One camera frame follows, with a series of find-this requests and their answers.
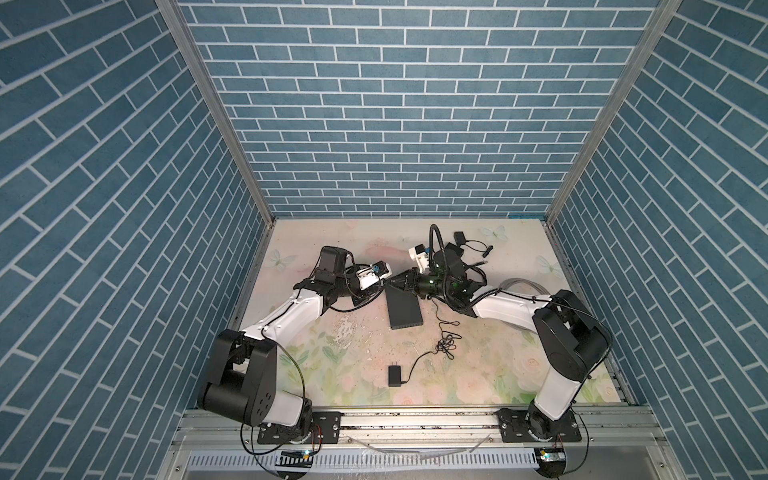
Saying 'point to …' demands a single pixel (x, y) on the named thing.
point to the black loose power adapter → (394, 375)
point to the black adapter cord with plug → (487, 250)
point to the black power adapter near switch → (459, 238)
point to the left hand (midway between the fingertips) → (379, 279)
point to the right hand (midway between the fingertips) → (386, 279)
